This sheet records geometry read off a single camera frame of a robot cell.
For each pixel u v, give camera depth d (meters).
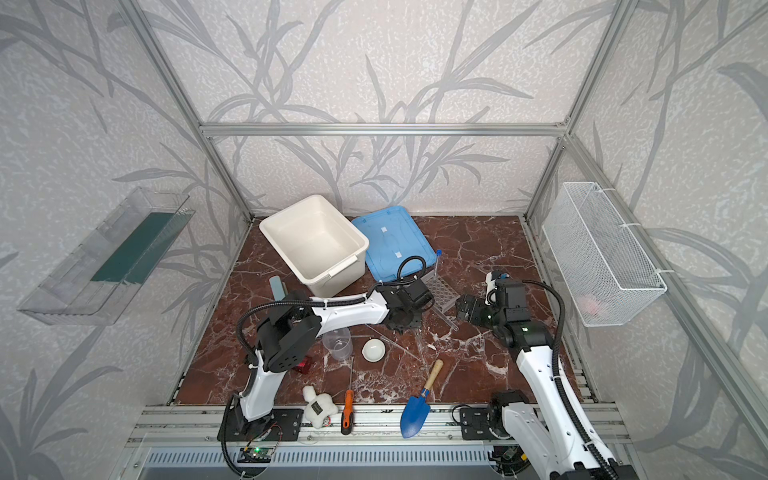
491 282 0.73
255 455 0.71
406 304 0.71
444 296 0.96
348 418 0.72
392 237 1.14
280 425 0.73
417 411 0.75
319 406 0.73
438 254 1.09
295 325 0.56
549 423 0.45
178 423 0.75
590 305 0.73
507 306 0.59
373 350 0.85
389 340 0.88
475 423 0.74
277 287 0.95
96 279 0.63
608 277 0.61
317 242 1.11
